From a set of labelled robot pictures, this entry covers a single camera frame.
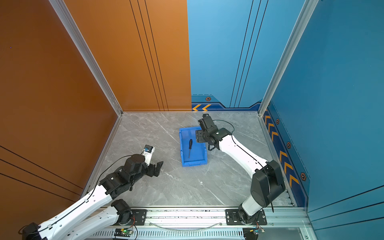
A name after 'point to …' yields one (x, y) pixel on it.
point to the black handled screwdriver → (190, 145)
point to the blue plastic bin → (193, 153)
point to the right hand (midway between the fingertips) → (202, 134)
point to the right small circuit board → (258, 230)
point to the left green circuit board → (121, 232)
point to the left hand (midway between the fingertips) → (155, 158)
